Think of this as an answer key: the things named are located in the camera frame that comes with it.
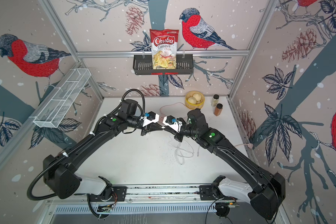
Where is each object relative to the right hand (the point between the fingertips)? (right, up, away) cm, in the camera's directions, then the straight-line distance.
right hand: (166, 125), depth 69 cm
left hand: (-1, +1, 0) cm, 1 cm away
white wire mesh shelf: (-59, +8, +3) cm, 60 cm away
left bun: (+19, +15, +41) cm, 47 cm away
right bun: (+25, +18, +45) cm, 54 cm away
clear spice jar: (+38, +15, +39) cm, 56 cm away
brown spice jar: (+38, +8, +34) cm, 52 cm away
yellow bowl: (+25, +11, +41) cm, 49 cm away
